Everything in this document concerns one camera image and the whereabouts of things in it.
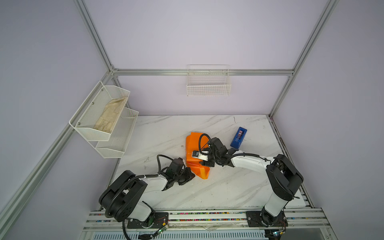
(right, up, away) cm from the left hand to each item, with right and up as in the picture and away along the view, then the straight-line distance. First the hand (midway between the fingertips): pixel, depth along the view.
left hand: (195, 176), depth 87 cm
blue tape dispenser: (+30, +22, +13) cm, 40 cm away
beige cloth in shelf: (-47, +36, -7) cm, 60 cm away
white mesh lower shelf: (-52, +23, +14) cm, 59 cm away
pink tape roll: (+31, +25, +14) cm, 42 cm away
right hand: (+3, +12, +2) cm, 13 cm away
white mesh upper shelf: (-51, +32, -11) cm, 62 cm away
